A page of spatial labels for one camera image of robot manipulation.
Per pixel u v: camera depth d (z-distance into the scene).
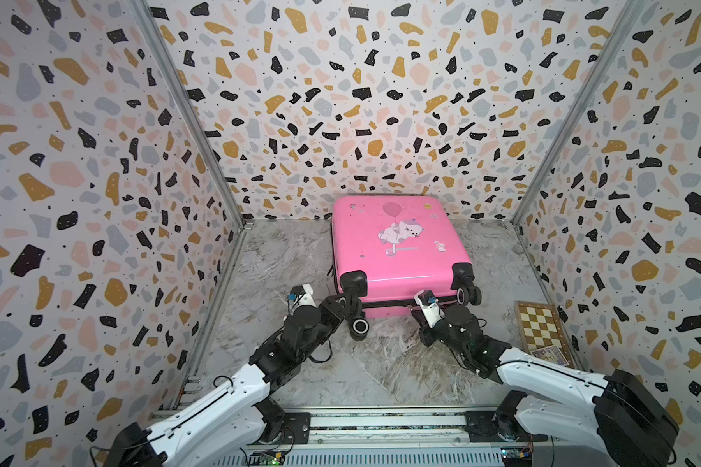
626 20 0.72
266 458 0.70
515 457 0.72
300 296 0.70
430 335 0.74
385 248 0.84
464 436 0.73
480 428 0.73
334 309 0.68
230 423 0.57
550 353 0.83
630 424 0.41
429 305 0.71
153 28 0.72
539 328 0.90
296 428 0.73
